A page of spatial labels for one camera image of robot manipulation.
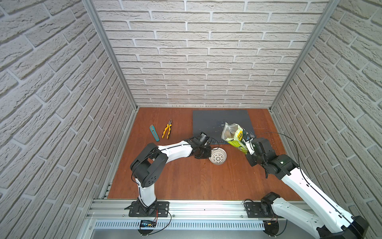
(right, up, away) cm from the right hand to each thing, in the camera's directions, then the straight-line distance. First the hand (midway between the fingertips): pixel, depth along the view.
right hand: (248, 149), depth 77 cm
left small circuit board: (-52, -35, -6) cm, 63 cm away
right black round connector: (+8, -37, -7) cm, 38 cm away
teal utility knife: (-58, +7, +26) cm, 64 cm away
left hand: (-19, -3, +13) cm, 23 cm away
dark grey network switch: (-17, +15, +29) cm, 37 cm away
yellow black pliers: (-49, +12, +29) cm, 58 cm away
